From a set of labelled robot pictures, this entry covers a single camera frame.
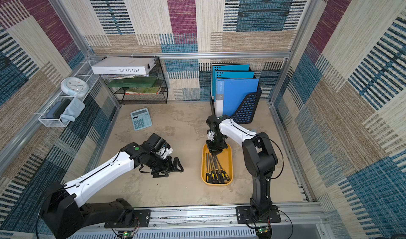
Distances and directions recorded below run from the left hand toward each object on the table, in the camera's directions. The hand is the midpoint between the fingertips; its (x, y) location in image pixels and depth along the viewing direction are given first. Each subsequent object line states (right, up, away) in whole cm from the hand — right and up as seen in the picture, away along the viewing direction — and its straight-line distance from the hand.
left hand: (176, 171), depth 76 cm
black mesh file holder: (+39, +28, +24) cm, 54 cm away
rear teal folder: (+26, +56, +26) cm, 67 cm away
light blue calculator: (-30, +24, +33) cm, 50 cm away
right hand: (+17, +5, +13) cm, 23 cm away
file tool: (+14, -1, +15) cm, 21 cm away
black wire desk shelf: (-28, +43, +26) cm, 58 cm away
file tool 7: (+15, -6, +9) cm, 19 cm away
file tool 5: (+22, -3, +11) cm, 25 cm away
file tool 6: (+22, -1, +14) cm, 26 cm away
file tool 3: (+17, -3, +12) cm, 21 cm away
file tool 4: (+19, -3, +9) cm, 21 cm away
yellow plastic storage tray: (+25, +2, +15) cm, 29 cm away
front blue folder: (+28, +40, +16) cm, 51 cm away
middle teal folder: (+28, +51, +21) cm, 62 cm away
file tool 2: (+16, 0, +15) cm, 22 cm away
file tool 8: (+21, -5, +6) cm, 22 cm away
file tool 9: (+25, -6, +9) cm, 27 cm away
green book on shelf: (-32, +47, +24) cm, 62 cm away
